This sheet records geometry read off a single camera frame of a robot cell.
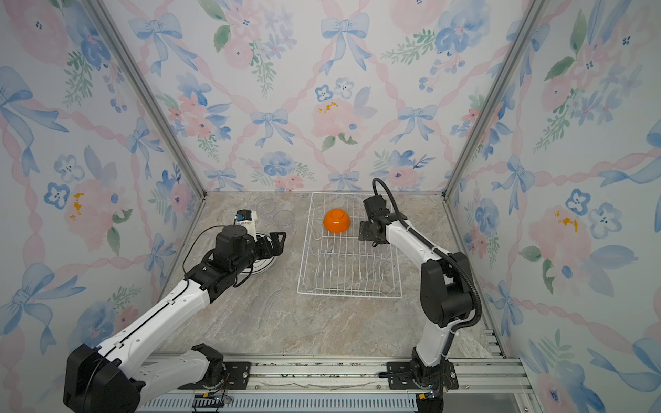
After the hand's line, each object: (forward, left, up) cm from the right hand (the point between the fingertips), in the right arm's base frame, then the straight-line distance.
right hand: (376, 231), depth 95 cm
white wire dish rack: (-9, +15, -7) cm, 19 cm away
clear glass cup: (+18, +46, -7) cm, 50 cm away
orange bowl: (+9, +15, -5) cm, 18 cm away
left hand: (-11, +33, +13) cm, 37 cm away
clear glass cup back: (+11, +37, -6) cm, 39 cm away
